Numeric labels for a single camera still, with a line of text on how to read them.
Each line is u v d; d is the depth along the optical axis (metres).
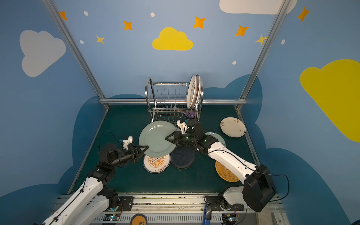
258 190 0.42
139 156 0.69
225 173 0.84
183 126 0.73
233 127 1.08
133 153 0.65
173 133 0.70
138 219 0.71
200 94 0.75
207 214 0.67
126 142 0.73
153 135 0.79
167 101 1.11
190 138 0.66
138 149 0.72
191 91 0.88
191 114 1.11
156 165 0.88
